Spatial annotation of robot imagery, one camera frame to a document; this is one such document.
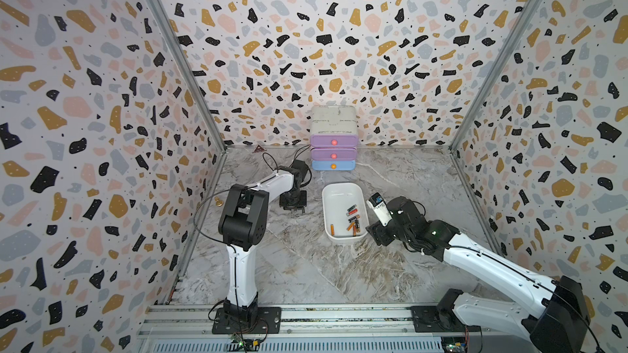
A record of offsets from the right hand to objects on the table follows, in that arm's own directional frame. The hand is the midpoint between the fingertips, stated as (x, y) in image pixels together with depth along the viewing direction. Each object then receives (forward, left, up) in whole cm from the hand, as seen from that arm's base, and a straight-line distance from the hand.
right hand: (374, 222), depth 80 cm
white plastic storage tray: (+13, +9, -14) cm, 21 cm away
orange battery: (+5, +6, -14) cm, 16 cm away
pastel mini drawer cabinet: (+34, +14, +6) cm, 37 cm away
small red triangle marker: (+46, +52, -12) cm, 70 cm away
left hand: (+14, +28, -13) cm, 33 cm away
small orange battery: (+4, +14, -14) cm, 21 cm away
